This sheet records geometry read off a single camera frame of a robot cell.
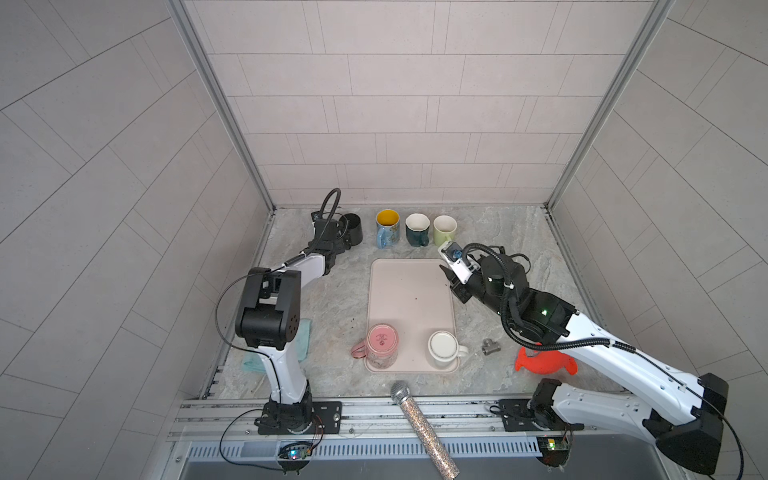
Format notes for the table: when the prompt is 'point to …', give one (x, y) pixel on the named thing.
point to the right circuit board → (555, 450)
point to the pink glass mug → (381, 346)
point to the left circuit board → (295, 452)
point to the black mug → (354, 228)
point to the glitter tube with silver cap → (400, 392)
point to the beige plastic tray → (415, 297)
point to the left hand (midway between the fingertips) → (335, 231)
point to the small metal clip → (489, 346)
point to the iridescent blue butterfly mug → (387, 228)
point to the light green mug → (444, 229)
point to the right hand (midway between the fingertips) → (445, 261)
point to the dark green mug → (417, 229)
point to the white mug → (444, 348)
